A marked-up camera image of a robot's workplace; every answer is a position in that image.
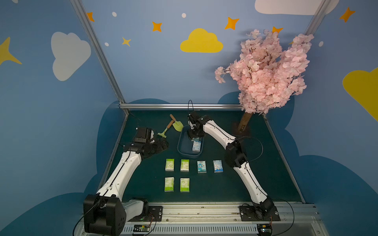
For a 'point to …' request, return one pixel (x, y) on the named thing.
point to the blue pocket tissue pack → (202, 166)
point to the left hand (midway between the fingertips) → (162, 144)
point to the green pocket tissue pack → (170, 164)
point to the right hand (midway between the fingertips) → (193, 134)
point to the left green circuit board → (141, 228)
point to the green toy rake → (163, 134)
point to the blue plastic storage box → (184, 146)
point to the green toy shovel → (177, 125)
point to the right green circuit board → (265, 229)
